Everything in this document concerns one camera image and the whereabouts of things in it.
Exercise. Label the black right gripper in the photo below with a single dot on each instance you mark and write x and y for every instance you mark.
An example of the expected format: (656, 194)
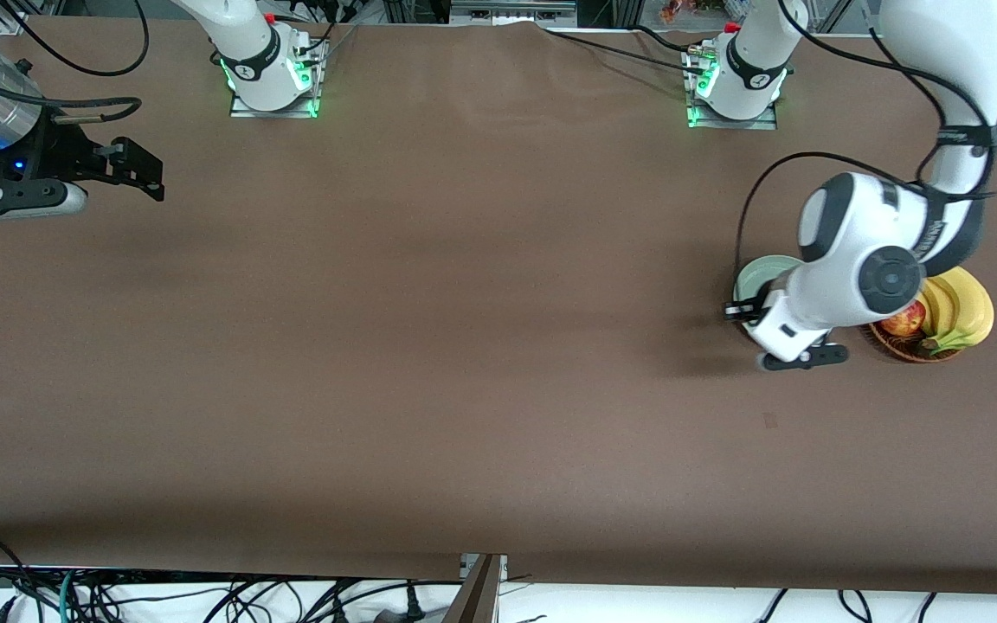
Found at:
(55, 150)

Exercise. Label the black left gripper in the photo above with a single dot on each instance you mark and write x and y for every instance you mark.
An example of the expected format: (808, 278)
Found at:
(755, 307)

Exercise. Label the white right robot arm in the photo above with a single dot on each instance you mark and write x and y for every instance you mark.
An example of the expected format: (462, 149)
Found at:
(247, 39)

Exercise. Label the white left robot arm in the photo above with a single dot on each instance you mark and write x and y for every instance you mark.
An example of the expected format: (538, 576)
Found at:
(853, 242)

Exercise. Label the pale green round plate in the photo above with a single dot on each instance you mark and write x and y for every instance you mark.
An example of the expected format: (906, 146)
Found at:
(758, 277)

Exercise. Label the woven wicker basket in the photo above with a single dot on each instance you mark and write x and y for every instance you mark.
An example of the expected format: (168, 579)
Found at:
(897, 347)

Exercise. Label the red apple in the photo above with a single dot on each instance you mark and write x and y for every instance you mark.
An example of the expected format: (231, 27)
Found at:
(903, 323)

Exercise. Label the yellow banana bunch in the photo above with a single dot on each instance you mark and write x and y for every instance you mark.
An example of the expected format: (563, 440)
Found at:
(968, 311)

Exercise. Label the paper table cover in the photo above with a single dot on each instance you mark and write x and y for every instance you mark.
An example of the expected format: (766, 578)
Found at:
(498, 389)

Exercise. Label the colourful background object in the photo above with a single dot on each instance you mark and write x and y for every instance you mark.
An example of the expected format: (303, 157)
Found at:
(672, 10)

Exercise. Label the grey device behind table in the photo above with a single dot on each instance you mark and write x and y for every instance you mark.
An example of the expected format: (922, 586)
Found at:
(507, 13)

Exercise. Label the dark table support beam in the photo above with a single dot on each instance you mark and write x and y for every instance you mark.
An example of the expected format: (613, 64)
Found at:
(477, 599)

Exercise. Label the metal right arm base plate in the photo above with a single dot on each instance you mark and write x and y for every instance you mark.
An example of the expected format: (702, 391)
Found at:
(243, 110)

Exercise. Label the aluminium frame corner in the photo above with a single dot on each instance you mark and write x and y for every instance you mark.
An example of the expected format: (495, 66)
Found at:
(12, 24)

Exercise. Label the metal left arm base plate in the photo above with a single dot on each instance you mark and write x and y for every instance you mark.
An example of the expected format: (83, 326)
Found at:
(758, 123)

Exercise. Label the white metal bracket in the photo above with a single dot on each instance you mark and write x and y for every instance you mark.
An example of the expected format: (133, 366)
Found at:
(467, 564)

